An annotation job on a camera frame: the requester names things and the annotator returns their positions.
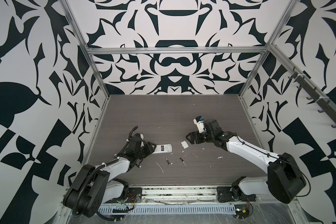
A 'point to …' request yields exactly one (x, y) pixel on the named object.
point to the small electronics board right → (241, 210)
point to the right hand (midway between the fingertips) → (192, 134)
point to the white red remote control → (163, 148)
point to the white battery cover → (184, 144)
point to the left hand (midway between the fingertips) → (155, 144)
